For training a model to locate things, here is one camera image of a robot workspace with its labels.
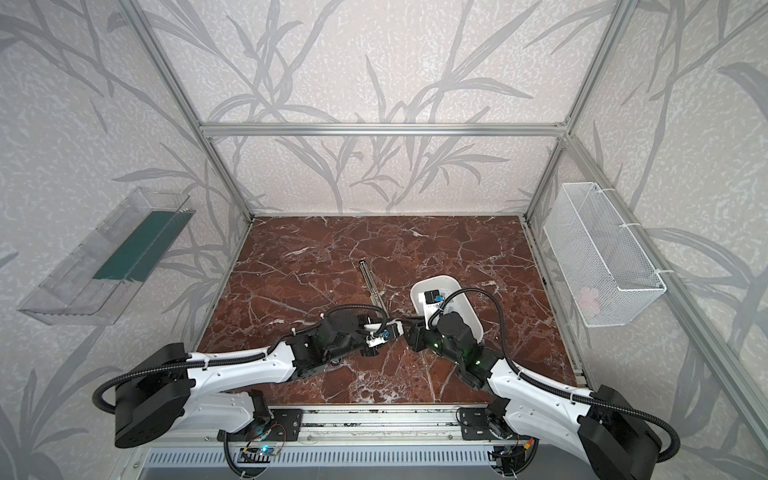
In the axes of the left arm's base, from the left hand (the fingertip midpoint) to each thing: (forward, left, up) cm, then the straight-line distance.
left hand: (396, 315), depth 78 cm
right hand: (+1, -1, -1) cm, 2 cm away
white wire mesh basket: (-1, -44, +21) cm, 49 cm away
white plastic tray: (+16, -16, -13) cm, 27 cm away
